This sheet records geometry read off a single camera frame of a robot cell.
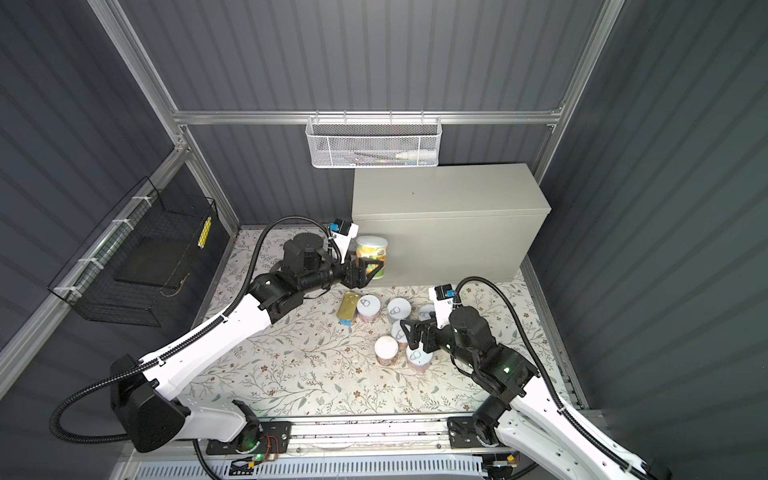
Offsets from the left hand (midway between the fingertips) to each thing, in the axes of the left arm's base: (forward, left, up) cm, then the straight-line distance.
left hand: (374, 259), depth 71 cm
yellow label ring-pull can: (-2, -14, -24) cm, 28 cm away
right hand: (-12, -10, -10) cm, 19 cm away
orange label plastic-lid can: (-13, -2, -24) cm, 27 cm away
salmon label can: (-9, -6, -24) cm, 27 cm away
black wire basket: (-6, +60, +4) cm, 60 cm away
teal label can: (0, -7, -25) cm, 26 cm away
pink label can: (+1, +3, -25) cm, 25 cm away
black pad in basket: (+5, +55, -3) cm, 55 cm away
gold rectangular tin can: (+2, +9, -27) cm, 28 cm away
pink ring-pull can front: (-15, -11, -25) cm, 31 cm away
